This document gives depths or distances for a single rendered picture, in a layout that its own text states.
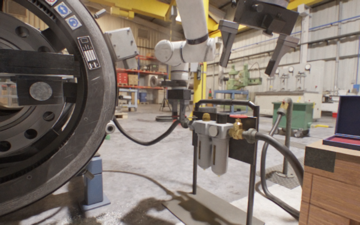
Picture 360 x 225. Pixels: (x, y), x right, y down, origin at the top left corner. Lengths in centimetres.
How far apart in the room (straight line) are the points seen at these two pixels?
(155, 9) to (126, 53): 1266
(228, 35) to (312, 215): 45
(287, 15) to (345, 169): 34
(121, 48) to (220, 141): 55
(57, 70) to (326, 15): 1169
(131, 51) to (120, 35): 6
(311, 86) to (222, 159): 590
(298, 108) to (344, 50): 804
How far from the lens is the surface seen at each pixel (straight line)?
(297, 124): 333
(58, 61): 62
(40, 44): 78
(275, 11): 49
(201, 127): 88
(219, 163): 85
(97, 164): 106
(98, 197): 113
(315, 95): 635
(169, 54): 75
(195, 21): 67
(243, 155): 85
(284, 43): 53
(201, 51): 72
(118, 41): 73
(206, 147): 90
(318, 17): 1200
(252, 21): 47
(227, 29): 46
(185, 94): 84
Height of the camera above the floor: 57
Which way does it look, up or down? 4 degrees down
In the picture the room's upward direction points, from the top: 1 degrees clockwise
